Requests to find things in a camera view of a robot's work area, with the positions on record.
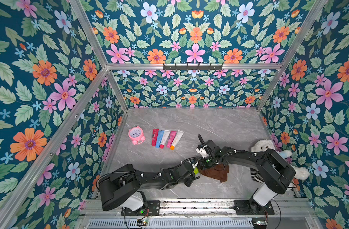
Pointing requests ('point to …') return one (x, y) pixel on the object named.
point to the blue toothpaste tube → (159, 138)
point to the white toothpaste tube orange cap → (177, 140)
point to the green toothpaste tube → (196, 170)
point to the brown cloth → (219, 171)
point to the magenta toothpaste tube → (155, 133)
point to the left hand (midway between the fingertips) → (196, 175)
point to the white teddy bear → (301, 173)
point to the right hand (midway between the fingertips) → (199, 164)
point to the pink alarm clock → (136, 135)
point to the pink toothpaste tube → (171, 138)
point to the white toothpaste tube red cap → (165, 137)
